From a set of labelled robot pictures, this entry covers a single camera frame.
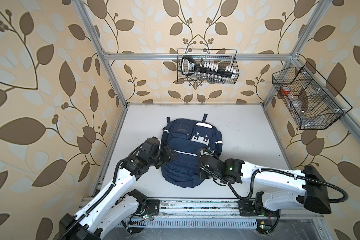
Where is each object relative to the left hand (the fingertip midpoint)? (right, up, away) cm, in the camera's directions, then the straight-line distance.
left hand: (176, 153), depth 75 cm
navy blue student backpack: (+6, +6, +19) cm, 21 cm away
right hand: (+11, -10, +1) cm, 15 cm away
